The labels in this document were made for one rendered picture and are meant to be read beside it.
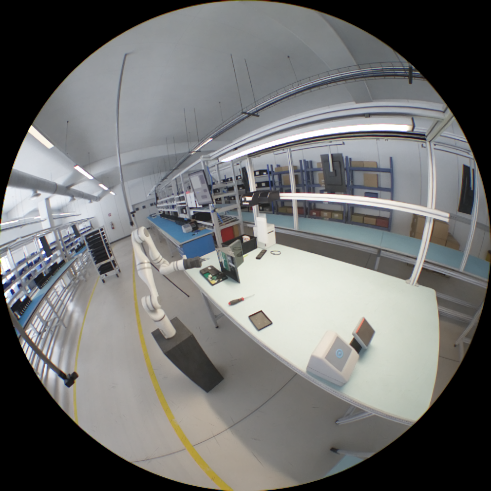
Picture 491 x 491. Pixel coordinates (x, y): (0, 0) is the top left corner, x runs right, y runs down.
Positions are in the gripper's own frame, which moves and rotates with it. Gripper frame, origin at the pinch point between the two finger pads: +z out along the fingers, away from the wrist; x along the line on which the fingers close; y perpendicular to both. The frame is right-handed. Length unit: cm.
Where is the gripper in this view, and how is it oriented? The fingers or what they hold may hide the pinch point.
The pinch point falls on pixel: (209, 258)
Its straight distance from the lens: 112.7
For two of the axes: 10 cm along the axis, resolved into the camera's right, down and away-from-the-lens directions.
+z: 9.8, -1.8, 0.6
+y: 1.2, 3.6, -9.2
